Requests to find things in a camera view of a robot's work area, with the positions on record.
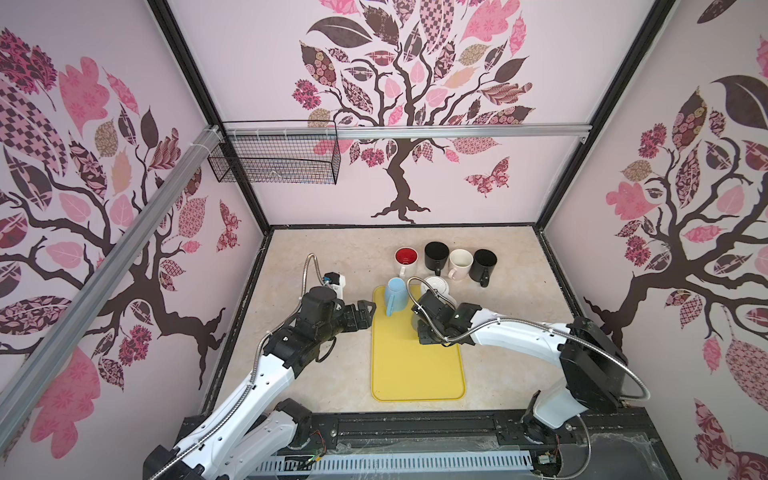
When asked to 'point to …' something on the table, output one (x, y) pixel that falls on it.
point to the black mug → (481, 266)
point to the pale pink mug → (461, 261)
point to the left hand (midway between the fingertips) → (363, 312)
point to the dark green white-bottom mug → (435, 255)
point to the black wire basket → (276, 160)
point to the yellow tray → (402, 368)
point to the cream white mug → (406, 257)
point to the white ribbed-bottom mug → (441, 286)
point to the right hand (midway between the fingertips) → (422, 330)
